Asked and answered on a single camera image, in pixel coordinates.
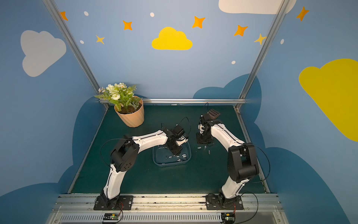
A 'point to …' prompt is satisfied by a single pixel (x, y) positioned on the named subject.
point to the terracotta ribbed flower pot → (134, 119)
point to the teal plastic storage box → (162, 156)
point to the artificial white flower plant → (122, 97)
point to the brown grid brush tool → (213, 114)
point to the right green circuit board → (228, 217)
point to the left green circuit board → (111, 216)
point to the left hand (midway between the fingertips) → (178, 149)
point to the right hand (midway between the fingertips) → (202, 140)
